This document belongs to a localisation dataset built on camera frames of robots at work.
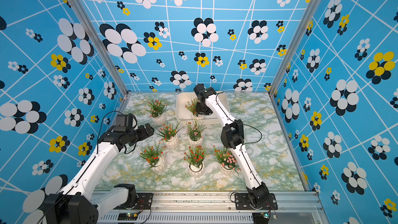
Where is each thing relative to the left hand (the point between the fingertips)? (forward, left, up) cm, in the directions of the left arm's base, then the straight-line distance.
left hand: (149, 130), depth 83 cm
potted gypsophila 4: (+18, -22, 0) cm, 29 cm away
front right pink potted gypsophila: (-15, -40, +1) cm, 43 cm away
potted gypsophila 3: (0, -25, 0) cm, 25 cm away
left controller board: (-36, +6, -17) cm, 41 cm away
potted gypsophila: (+16, 0, -2) cm, 17 cm away
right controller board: (-37, -56, -16) cm, 69 cm away
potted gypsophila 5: (-15, -26, 0) cm, 30 cm away
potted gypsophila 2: (-1, -10, -1) cm, 10 cm away
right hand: (+19, -30, -8) cm, 36 cm away
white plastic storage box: (+23, -14, -15) cm, 31 cm away
